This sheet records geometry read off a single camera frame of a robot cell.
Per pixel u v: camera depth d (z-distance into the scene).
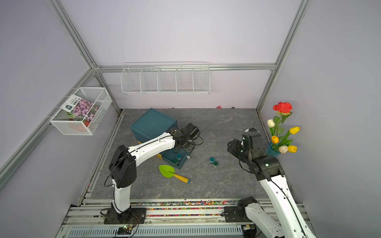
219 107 1.23
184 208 0.77
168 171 0.89
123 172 0.48
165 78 0.99
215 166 0.89
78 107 0.73
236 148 0.61
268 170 0.44
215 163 0.89
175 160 0.89
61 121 0.69
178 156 0.91
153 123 0.85
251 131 0.64
